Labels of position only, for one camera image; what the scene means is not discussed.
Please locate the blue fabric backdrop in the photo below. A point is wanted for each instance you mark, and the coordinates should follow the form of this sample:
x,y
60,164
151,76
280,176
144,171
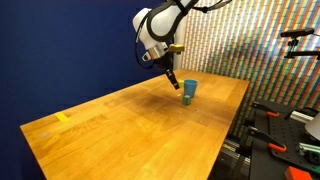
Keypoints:
x,y
66,50

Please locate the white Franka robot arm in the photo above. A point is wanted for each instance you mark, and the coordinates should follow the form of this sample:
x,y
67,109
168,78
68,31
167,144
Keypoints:
x,y
160,23

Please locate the silver aluminium profile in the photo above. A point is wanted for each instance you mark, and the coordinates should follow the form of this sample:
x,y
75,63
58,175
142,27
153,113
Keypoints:
x,y
301,117

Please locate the yellow wrist camera box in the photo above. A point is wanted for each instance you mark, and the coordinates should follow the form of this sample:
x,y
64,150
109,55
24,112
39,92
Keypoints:
x,y
176,48

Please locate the colourful patterned panel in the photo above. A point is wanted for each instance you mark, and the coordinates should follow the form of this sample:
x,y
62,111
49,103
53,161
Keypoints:
x,y
253,50

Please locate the blue plastic cup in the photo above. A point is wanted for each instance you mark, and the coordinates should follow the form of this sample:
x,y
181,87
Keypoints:
x,y
190,87

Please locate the green wooden block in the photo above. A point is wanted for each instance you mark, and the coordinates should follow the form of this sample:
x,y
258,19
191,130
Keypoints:
x,y
186,100

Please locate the white lamp shade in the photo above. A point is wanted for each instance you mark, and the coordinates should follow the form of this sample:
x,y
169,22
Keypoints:
x,y
314,127

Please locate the black perforated board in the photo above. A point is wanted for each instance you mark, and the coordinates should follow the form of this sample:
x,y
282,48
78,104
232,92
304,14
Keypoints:
x,y
283,136

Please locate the black camera on stand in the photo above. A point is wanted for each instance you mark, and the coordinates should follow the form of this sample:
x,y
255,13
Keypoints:
x,y
298,41

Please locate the yellow tape strip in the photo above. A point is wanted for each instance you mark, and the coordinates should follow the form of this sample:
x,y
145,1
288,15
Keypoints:
x,y
62,117

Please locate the yellow wooden block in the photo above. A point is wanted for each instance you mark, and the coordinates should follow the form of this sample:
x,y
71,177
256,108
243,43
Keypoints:
x,y
180,83

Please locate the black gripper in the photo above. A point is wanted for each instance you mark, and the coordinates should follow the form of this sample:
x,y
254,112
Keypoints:
x,y
164,61

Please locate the red box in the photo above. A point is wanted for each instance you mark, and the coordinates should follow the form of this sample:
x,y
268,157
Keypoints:
x,y
297,174

